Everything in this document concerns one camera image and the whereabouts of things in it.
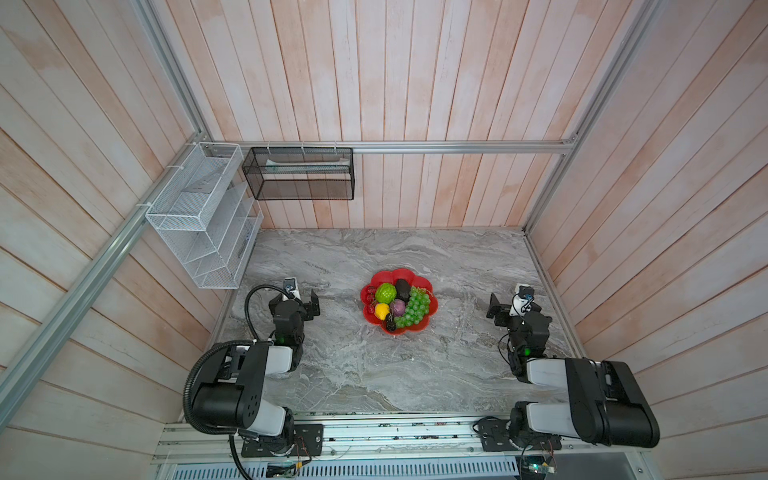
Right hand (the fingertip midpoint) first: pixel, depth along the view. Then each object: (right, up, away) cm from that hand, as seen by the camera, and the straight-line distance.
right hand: (509, 294), depth 89 cm
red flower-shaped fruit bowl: (-36, +4, +12) cm, 38 cm away
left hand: (-65, -1, +3) cm, 65 cm away
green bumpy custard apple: (-38, 0, +5) cm, 38 cm away
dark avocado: (-32, +1, +6) cm, 33 cm away
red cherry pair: (-43, -1, +6) cm, 43 cm away
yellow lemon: (-39, -5, +3) cm, 40 cm away
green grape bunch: (-28, -5, +2) cm, 28 cm away
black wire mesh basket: (-68, +41, +15) cm, 81 cm away
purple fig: (-34, -5, +3) cm, 34 cm away
